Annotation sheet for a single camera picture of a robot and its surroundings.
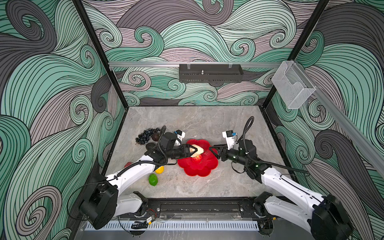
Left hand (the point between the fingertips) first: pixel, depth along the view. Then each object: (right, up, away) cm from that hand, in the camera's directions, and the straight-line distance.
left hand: (194, 150), depth 78 cm
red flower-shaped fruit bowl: (+5, -12, +10) cm, 16 cm away
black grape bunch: (-33, +5, +19) cm, 38 cm away
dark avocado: (-28, 0, +12) cm, 30 cm away
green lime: (-23, -16, +1) cm, 28 cm away
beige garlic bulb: (+3, 0, -1) cm, 3 cm away
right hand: (+9, +2, -2) cm, 9 cm away
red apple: (+2, -6, +7) cm, 10 cm away
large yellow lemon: (-20, -12, +5) cm, 24 cm away
